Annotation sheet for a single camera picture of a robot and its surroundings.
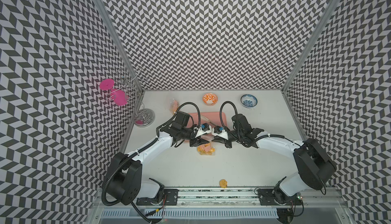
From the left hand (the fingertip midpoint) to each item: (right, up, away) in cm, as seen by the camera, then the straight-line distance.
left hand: (206, 137), depth 81 cm
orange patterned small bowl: (+4, +22, +30) cm, 37 cm away
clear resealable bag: (0, -7, +2) cm, 7 cm away
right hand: (+5, -2, +2) cm, 5 cm away
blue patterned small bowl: (+32, +20, +28) cm, 46 cm away
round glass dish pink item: (-41, +9, +21) cm, 47 cm away
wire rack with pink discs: (-56, +28, +24) cm, 67 cm away
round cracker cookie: (+9, -23, -4) cm, 25 cm away
